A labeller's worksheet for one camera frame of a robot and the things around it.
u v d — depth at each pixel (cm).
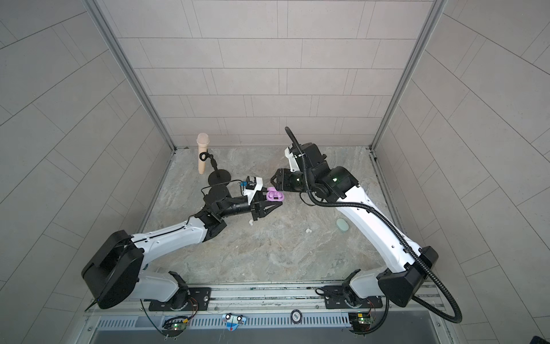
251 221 89
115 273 41
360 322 68
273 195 66
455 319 35
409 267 38
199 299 71
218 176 101
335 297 72
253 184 59
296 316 68
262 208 63
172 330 65
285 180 58
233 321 66
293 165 60
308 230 87
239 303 71
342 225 87
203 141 84
